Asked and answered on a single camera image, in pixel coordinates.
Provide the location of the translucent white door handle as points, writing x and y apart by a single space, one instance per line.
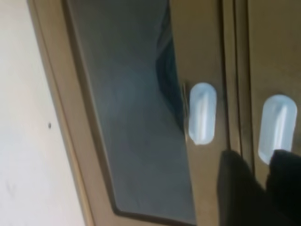
202 113
278 123

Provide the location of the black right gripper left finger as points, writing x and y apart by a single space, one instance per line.
241 200

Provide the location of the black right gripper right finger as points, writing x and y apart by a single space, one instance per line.
284 184

